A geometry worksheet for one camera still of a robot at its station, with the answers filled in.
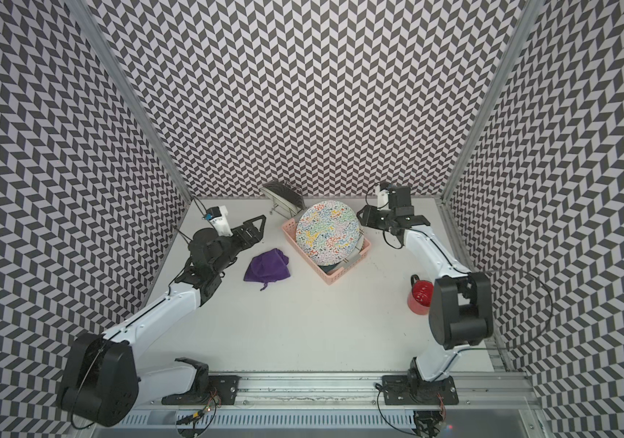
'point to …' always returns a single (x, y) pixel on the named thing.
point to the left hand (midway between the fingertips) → (256, 223)
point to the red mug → (421, 296)
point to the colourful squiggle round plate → (327, 232)
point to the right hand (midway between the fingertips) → (362, 218)
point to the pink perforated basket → (290, 231)
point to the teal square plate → (347, 261)
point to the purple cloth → (267, 267)
